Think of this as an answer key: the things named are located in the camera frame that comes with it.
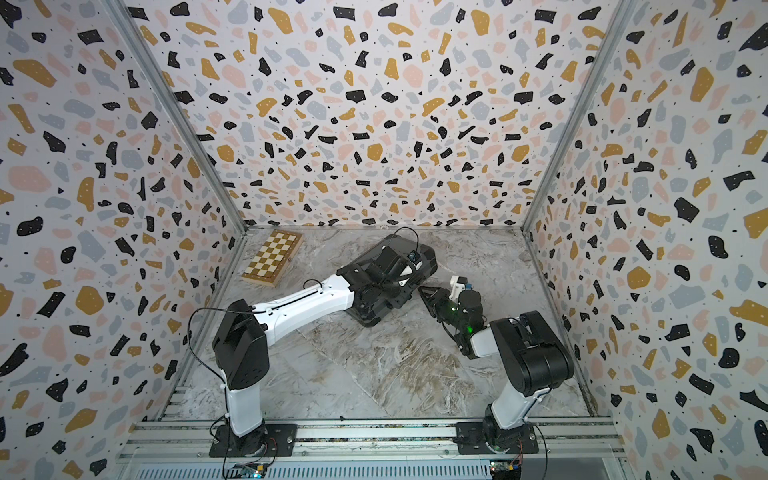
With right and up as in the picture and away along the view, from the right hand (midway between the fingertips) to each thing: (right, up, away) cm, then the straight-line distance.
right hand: (420, 291), depth 89 cm
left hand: (-3, +2, -4) cm, 6 cm away
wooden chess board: (-52, +8, +18) cm, 56 cm away
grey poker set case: (-9, +6, -23) cm, 26 cm away
